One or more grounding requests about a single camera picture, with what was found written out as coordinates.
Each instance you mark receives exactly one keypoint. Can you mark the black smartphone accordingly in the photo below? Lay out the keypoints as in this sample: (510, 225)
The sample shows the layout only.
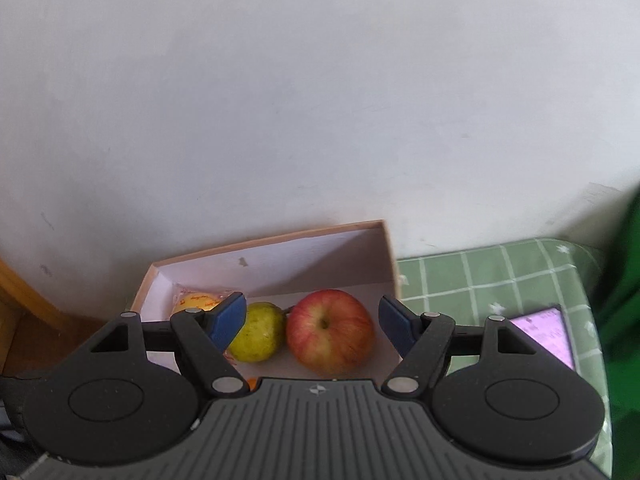
(550, 332)

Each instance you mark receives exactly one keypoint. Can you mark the red and yellow apple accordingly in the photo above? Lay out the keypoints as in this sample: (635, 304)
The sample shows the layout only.
(330, 332)

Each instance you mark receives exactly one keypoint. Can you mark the cardboard box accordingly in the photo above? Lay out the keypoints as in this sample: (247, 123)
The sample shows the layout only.
(300, 265)

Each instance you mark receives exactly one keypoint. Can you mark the yellow wooden frame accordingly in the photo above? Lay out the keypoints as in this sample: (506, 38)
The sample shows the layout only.
(25, 295)

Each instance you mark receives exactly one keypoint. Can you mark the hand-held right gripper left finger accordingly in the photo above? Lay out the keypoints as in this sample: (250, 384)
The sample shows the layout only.
(227, 317)

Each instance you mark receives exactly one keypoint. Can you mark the plastic-wrapped yellow orange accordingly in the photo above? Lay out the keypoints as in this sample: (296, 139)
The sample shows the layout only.
(197, 301)

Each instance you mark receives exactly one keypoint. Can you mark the green pear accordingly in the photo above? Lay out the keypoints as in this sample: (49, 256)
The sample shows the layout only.
(260, 332)

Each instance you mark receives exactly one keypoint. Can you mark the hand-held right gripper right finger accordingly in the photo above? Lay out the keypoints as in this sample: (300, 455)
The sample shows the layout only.
(395, 320)

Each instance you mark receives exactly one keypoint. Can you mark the small orange kumquat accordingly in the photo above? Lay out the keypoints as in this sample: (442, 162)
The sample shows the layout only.
(252, 383)

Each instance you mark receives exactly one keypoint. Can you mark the green checked tablecloth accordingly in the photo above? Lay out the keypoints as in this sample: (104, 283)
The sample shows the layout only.
(480, 275)

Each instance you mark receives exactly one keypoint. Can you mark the bright green cloth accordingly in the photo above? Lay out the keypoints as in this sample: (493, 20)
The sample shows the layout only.
(622, 310)

